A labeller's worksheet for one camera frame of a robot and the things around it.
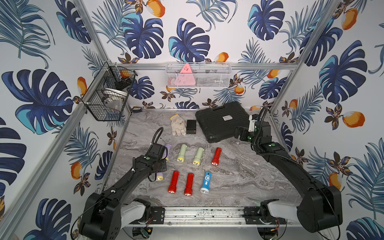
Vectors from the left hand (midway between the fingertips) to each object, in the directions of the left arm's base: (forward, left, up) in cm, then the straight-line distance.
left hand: (160, 164), depth 85 cm
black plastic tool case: (+34, -34, 0) cm, 48 cm away
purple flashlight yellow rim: (+14, -2, -4) cm, 14 cm away
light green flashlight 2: (+5, -20, -4) cm, 21 cm away
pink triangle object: (+44, -11, +29) cm, 53 cm away
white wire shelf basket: (+55, -22, +24) cm, 64 cm away
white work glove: (+33, -6, -5) cm, 34 cm away
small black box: (+31, -15, -3) cm, 35 cm away
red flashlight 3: (-11, -17, -5) cm, 21 cm away
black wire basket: (+26, +34, +24) cm, 49 cm away
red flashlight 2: (-11, -8, -4) cm, 14 cm away
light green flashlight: (+7, -10, -4) cm, 13 cm away
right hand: (+19, -45, +14) cm, 51 cm away
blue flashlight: (-8, -27, -3) cm, 28 cm away
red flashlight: (+7, -32, -4) cm, 33 cm away
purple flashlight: (-8, -1, +1) cm, 8 cm away
